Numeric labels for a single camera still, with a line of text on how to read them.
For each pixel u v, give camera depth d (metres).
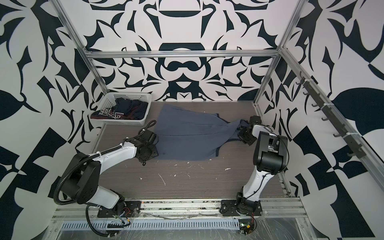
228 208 0.75
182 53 0.90
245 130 0.91
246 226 0.71
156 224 0.65
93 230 0.68
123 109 1.04
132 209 0.74
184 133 1.03
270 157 0.52
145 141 0.71
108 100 1.11
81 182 0.44
